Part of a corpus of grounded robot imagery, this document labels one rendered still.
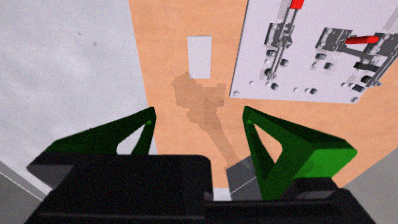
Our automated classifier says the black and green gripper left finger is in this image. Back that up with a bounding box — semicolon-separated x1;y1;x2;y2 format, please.
43;106;157;154

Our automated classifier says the white fixture plate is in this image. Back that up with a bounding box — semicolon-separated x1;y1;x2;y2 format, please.
229;0;398;104

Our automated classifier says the black toggle clamp with red handle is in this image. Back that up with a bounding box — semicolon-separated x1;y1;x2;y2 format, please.
264;0;304;81

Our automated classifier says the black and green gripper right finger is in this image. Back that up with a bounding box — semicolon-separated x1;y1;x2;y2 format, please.
242;106;358;200

